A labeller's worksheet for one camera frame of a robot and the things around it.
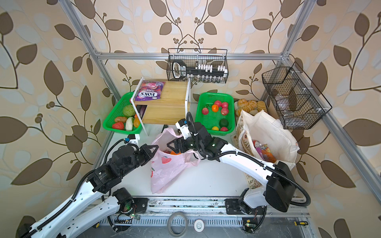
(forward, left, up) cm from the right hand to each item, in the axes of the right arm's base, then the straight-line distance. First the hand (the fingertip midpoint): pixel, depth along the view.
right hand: (172, 143), depth 72 cm
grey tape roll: (-31, +2, -20) cm, 38 cm away
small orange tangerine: (+40, -27, -18) cm, 51 cm away
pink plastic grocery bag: (-8, +3, -5) cm, 10 cm away
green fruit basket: (+45, -36, -17) cm, 60 cm away
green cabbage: (+36, +36, -14) cm, 53 cm away
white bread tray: (+41, -57, -18) cm, 72 cm away
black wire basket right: (+14, -64, +11) cm, 66 cm away
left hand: (-2, +5, +1) cm, 6 cm away
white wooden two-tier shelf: (+33, +4, -9) cm, 34 cm away
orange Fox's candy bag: (-1, -51, -13) cm, 52 cm away
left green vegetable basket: (+37, +45, -17) cm, 61 cm away
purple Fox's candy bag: (+26, +12, +12) cm, 31 cm away
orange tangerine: (-6, -1, +3) cm, 7 cm away
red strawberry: (+25, +40, -16) cm, 50 cm away
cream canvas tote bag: (+8, -51, -10) cm, 53 cm away
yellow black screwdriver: (-32, -62, -22) cm, 73 cm away
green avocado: (+26, -32, -18) cm, 44 cm away
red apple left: (+38, -20, -19) cm, 47 cm away
